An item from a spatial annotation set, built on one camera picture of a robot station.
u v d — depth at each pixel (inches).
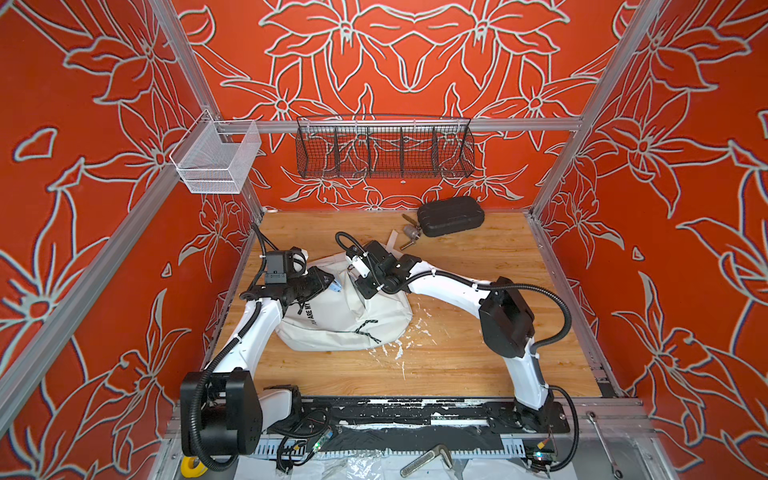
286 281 25.4
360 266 28.6
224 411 15.7
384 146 38.1
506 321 20.1
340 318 34.0
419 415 29.2
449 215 43.7
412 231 43.2
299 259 29.0
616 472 25.9
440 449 26.9
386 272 26.6
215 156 35.9
